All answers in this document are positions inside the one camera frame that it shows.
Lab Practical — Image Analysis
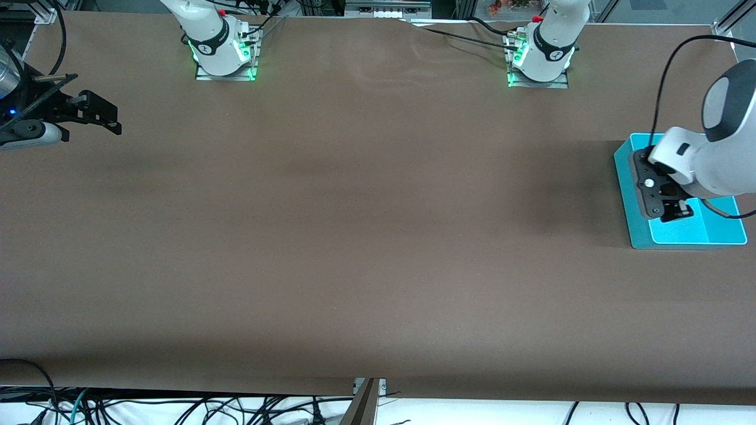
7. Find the teal plastic bin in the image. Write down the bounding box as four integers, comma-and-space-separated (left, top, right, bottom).
613, 133, 748, 250

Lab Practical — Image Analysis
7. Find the orange red background object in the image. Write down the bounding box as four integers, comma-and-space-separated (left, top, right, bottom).
487, 0, 547, 15

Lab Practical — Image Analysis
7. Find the white flat sheet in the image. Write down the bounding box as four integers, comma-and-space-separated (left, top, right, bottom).
408, 18, 473, 28

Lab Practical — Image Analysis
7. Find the dark grey support beam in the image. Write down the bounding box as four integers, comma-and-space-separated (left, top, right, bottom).
340, 381, 380, 425

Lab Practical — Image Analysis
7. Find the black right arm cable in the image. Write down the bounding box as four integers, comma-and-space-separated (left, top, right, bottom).
41, 0, 67, 76

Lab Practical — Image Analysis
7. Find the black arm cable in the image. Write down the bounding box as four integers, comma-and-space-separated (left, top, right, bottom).
41, 0, 67, 76
650, 34, 756, 220

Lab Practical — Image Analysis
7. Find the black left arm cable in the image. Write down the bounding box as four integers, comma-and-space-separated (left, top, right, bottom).
650, 34, 756, 220

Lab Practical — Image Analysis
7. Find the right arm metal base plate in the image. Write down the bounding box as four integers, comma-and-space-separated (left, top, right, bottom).
195, 27, 259, 81

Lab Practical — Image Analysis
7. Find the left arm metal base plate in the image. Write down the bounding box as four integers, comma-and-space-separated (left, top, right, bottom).
507, 32, 569, 89

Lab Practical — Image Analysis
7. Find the black base cable bundle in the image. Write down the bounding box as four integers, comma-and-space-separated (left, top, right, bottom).
227, 0, 287, 42

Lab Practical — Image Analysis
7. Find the short black table cable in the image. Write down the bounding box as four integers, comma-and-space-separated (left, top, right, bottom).
468, 17, 529, 39

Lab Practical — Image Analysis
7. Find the long black table cable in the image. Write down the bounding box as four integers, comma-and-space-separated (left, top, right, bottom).
400, 18, 520, 54

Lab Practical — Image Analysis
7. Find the black looping floor cable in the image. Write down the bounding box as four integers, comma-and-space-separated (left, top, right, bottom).
0, 358, 58, 408

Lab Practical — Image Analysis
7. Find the teal floor cable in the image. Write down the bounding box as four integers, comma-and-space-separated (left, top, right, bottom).
70, 388, 90, 425

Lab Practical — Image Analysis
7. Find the grey network switch box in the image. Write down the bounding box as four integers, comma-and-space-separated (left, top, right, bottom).
346, 0, 432, 18

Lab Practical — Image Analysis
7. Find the black floor cable tangle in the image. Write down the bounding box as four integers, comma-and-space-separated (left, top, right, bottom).
0, 387, 355, 425

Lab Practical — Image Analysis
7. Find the silver table edge bracket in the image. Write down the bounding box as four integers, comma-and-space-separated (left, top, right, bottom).
353, 378, 387, 397

